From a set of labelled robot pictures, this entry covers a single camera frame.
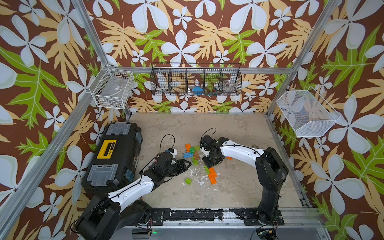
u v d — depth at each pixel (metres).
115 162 0.75
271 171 0.49
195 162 0.93
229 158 0.63
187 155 0.96
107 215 0.41
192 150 0.96
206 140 0.74
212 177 0.86
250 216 0.74
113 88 0.86
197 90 0.94
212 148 0.66
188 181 0.84
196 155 0.95
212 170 0.88
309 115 0.82
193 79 0.98
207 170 0.89
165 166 0.65
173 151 0.80
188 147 0.99
